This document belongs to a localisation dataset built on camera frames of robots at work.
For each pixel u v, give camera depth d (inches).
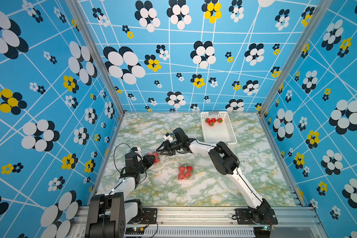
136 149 32.4
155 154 36.9
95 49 32.9
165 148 35.0
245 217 28.5
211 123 43.1
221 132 41.1
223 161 25.3
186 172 34.4
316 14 27.8
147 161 31.0
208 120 43.8
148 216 28.5
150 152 37.8
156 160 35.7
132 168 26.8
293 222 77.1
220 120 43.9
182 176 33.0
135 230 28.4
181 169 34.6
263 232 26.9
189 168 35.1
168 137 37.9
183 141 33.4
